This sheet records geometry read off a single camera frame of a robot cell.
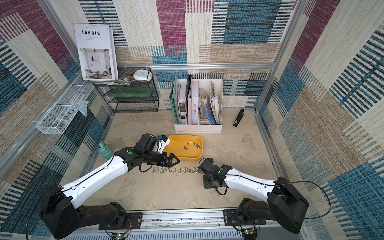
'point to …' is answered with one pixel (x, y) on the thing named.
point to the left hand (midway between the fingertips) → (173, 159)
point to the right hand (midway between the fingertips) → (207, 181)
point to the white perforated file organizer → (210, 92)
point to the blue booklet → (210, 115)
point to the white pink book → (193, 103)
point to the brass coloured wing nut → (199, 170)
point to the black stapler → (239, 118)
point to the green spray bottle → (105, 151)
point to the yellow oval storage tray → (185, 146)
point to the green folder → (174, 99)
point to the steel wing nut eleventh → (195, 170)
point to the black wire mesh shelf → (138, 97)
